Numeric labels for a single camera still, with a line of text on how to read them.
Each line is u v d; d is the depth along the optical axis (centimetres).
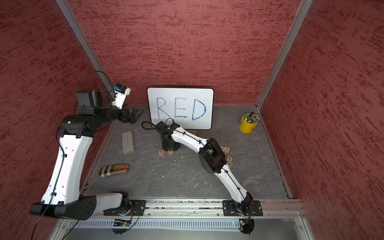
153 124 76
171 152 92
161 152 92
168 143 79
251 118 99
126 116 57
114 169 84
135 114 58
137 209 70
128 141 97
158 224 77
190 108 95
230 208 74
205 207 76
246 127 103
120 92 54
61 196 37
